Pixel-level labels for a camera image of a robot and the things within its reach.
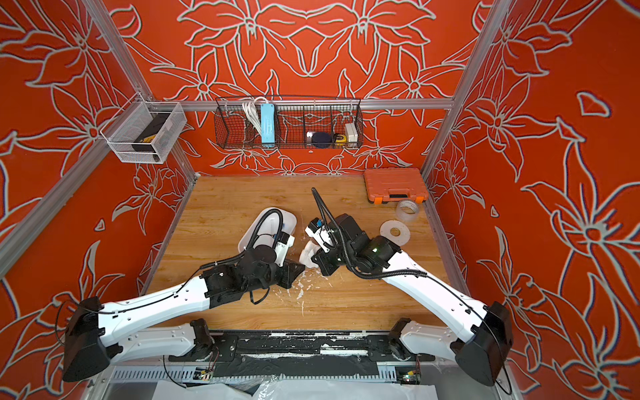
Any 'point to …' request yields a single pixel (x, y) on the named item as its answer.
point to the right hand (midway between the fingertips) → (307, 260)
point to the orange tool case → (395, 185)
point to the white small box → (352, 132)
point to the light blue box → (268, 132)
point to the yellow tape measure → (341, 139)
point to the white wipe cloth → (308, 249)
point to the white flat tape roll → (397, 231)
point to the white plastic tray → (267, 222)
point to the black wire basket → (289, 122)
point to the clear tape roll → (407, 211)
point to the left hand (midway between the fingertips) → (306, 267)
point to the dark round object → (322, 139)
